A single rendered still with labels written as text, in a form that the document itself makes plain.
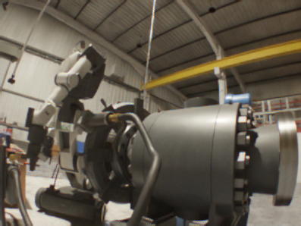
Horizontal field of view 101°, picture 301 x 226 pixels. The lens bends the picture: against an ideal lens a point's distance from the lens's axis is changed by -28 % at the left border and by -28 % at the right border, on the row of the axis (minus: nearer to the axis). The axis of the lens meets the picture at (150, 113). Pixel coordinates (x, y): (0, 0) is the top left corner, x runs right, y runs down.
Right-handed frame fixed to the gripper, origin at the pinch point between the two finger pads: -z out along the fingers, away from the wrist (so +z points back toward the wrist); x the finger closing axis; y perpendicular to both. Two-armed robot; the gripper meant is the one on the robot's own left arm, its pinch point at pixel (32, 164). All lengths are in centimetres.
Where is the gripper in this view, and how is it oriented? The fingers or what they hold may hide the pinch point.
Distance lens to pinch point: 88.5
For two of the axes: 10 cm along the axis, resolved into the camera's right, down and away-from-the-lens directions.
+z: 0.9, -9.7, 2.4
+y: 9.2, 1.7, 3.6
